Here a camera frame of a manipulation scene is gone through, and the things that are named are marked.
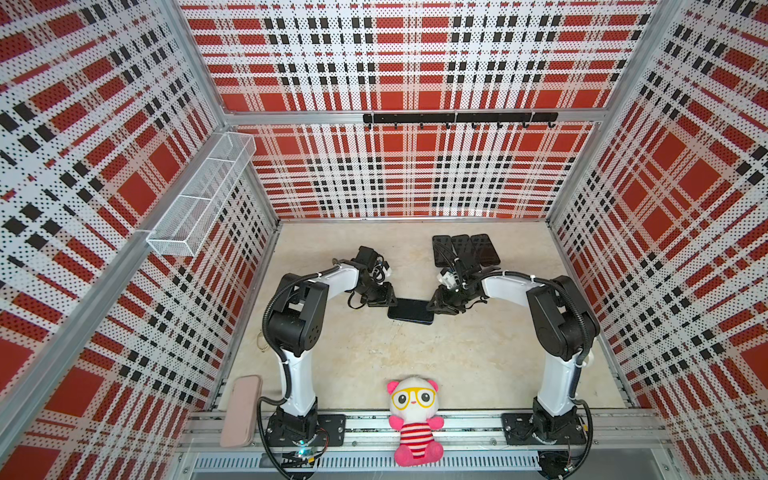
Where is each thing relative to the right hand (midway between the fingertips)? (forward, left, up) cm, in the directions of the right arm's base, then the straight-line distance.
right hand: (431, 310), depth 92 cm
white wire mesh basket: (+20, +78, +17) cm, 83 cm away
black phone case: (+27, -6, -3) cm, 28 cm away
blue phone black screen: (+1, +6, -3) cm, 7 cm away
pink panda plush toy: (-28, +6, +4) cm, 29 cm away
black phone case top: (+2, +6, -2) cm, 7 cm away
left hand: (+2, +13, -2) cm, 13 cm away
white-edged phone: (+29, -23, -6) cm, 37 cm away
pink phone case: (-29, +50, +1) cm, 58 cm away
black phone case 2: (+27, -14, -3) cm, 30 cm away
